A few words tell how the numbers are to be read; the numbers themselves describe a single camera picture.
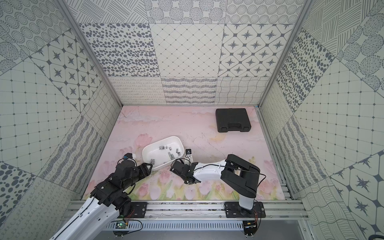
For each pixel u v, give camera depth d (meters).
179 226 0.70
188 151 0.79
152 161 0.90
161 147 0.95
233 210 0.74
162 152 0.95
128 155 0.73
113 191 0.55
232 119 1.13
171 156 0.93
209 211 0.76
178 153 0.93
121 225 0.71
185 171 0.67
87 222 0.50
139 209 0.73
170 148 0.95
